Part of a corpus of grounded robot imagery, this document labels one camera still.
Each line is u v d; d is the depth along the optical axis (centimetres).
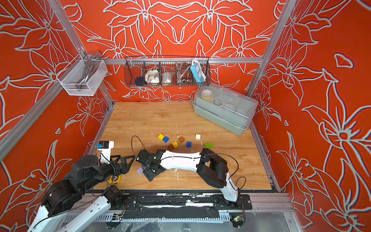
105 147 54
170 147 92
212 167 50
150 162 61
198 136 97
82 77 83
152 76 92
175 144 92
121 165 55
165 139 97
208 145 95
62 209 42
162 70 100
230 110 88
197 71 87
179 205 73
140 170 83
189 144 92
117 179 79
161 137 96
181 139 96
